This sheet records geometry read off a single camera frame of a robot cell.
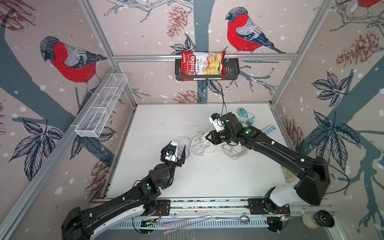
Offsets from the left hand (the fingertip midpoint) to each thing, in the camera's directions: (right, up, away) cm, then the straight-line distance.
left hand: (176, 144), depth 72 cm
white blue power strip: (+61, +5, +29) cm, 68 cm away
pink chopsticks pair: (-1, -37, -2) cm, 38 cm away
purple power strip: (+4, -9, +18) cm, 21 cm away
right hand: (+14, +1, +6) cm, 16 cm away
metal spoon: (+32, -35, -3) cm, 48 cm away
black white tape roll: (+62, -29, -10) cm, 69 cm away
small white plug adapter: (+1, -4, +28) cm, 28 cm away
